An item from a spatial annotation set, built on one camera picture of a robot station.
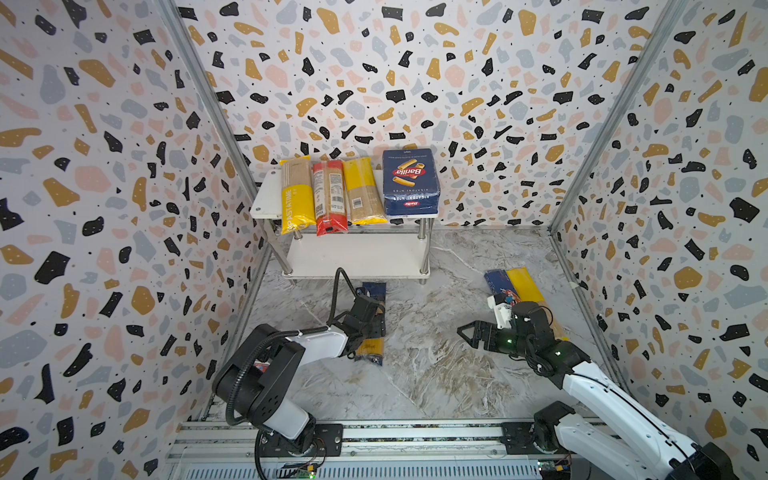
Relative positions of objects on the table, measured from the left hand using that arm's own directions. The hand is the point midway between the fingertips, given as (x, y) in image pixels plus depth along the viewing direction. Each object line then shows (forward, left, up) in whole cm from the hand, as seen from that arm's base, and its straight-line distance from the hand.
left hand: (377, 320), depth 93 cm
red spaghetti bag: (+16, +11, +35) cm, 40 cm away
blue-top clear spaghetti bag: (-9, +1, 0) cm, 9 cm away
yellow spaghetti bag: (+11, -52, -2) cm, 53 cm away
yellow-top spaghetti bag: (+18, +2, +34) cm, 39 cm away
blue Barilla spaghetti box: (+15, -41, 0) cm, 44 cm away
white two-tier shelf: (+26, -7, +4) cm, 27 cm away
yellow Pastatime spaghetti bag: (+19, +19, +34) cm, 44 cm away
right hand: (-9, -24, +12) cm, 29 cm away
